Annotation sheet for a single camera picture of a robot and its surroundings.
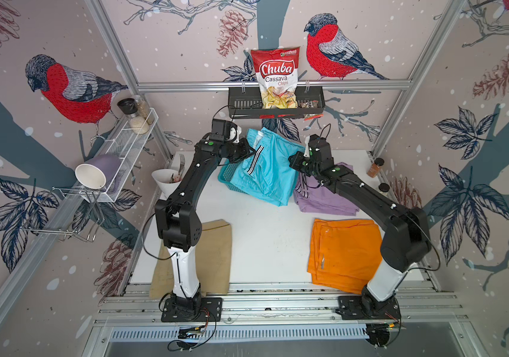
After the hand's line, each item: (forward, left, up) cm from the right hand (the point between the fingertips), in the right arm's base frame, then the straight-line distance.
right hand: (285, 156), depth 87 cm
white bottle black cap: (-3, -44, -16) cm, 47 cm away
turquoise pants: (-4, +7, -7) cm, 11 cm away
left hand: (+2, +11, +4) cm, 12 cm away
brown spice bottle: (+11, -45, -19) cm, 51 cm away
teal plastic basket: (+4, +27, -17) cm, 32 cm away
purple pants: (-4, -15, -22) cm, 27 cm away
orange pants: (-30, -23, -23) cm, 44 cm away
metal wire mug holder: (-35, +61, +11) cm, 71 cm away
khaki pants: (-35, +27, -23) cm, 50 cm away
